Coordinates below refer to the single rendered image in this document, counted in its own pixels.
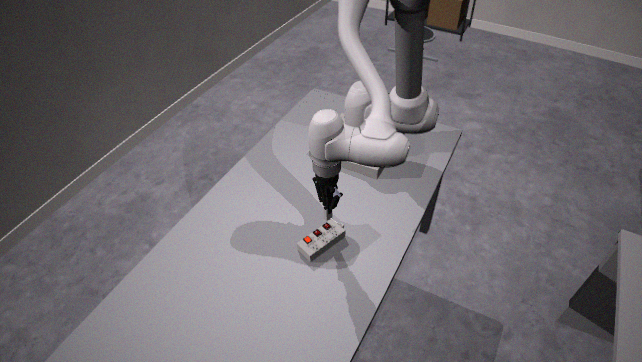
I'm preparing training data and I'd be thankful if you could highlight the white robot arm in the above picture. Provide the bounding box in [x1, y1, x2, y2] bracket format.
[308, 0, 439, 178]

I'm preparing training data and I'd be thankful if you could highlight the white power strip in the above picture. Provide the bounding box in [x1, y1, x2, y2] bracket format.
[297, 218, 345, 262]

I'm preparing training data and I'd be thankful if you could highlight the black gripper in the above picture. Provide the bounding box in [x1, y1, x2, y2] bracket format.
[312, 174, 343, 221]

